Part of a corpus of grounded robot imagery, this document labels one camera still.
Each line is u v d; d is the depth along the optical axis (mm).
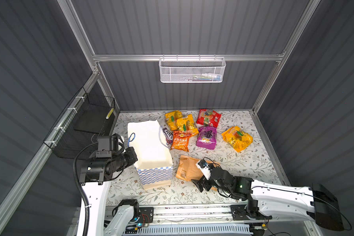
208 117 1084
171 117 1103
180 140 963
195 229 739
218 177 562
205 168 655
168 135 1020
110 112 834
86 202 369
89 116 771
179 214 753
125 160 541
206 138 960
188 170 864
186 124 1041
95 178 403
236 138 965
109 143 469
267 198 505
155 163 909
